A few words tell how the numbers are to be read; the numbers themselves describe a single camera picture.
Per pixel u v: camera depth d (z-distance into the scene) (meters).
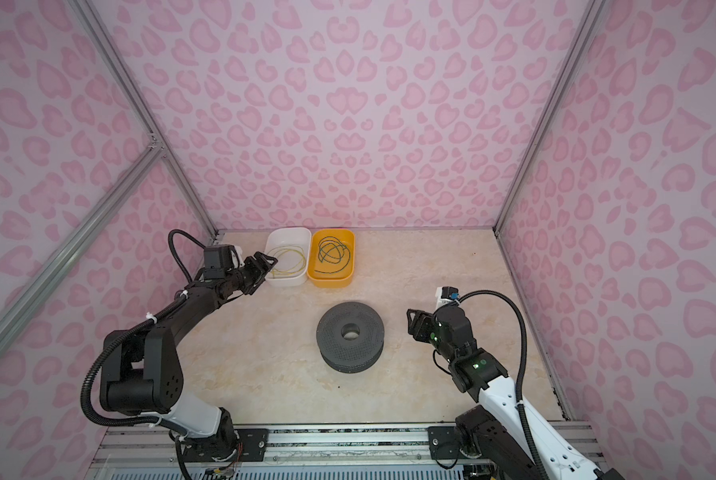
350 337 0.90
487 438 0.59
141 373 0.45
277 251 1.11
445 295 0.69
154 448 0.75
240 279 0.78
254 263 0.82
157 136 0.90
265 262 0.83
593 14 0.69
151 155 0.88
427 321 0.69
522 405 0.48
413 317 0.73
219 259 0.71
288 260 1.10
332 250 1.14
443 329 0.60
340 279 1.01
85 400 0.39
